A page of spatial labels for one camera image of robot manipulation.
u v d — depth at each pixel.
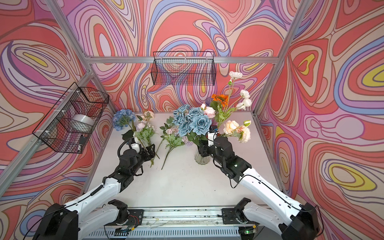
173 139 0.91
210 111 0.70
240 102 0.72
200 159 0.89
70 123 0.70
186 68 0.96
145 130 0.97
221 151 0.54
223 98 0.72
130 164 0.63
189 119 0.67
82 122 0.70
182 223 0.73
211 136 0.62
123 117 1.05
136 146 0.74
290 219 0.39
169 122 1.08
